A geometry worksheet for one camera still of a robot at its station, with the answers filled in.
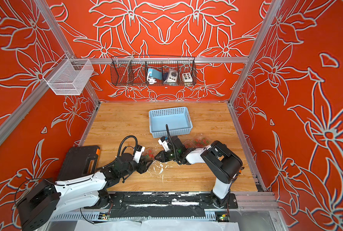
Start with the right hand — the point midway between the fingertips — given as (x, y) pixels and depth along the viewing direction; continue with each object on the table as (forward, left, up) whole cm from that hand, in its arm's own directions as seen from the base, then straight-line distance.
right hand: (153, 159), depth 84 cm
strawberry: (+4, +2, -3) cm, 5 cm away
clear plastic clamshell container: (+15, -30, -3) cm, 33 cm away
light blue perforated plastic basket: (+34, -15, -3) cm, 37 cm away
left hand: (-1, +2, +2) cm, 2 cm away
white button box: (+47, -21, +25) cm, 57 cm away
